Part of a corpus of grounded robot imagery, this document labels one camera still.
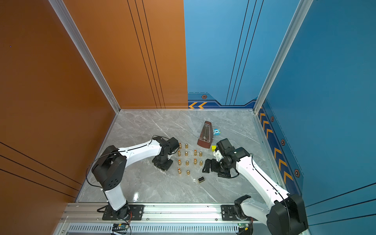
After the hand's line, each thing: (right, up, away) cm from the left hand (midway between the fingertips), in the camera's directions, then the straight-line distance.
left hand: (165, 166), depth 88 cm
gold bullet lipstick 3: (+18, +8, +4) cm, 20 cm away
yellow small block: (+31, +10, +8) cm, 33 cm away
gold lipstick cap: (+13, +11, +9) cm, 19 cm away
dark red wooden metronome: (+25, +18, +6) cm, 32 cm away
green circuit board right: (+43, -25, -16) cm, 52 cm away
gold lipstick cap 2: (+12, +7, +6) cm, 15 cm away
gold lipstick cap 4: (+14, -3, -3) cm, 14 cm away
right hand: (+26, 0, -11) cm, 28 cm away
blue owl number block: (+34, +20, +17) cm, 43 cm away
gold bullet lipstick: (+10, +14, -10) cm, 20 cm away
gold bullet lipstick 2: (+9, +3, -1) cm, 10 cm away
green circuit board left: (-19, -25, -16) cm, 35 cm away
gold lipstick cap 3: (+13, +2, +1) cm, 13 cm away
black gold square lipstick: (+22, -6, -5) cm, 23 cm away
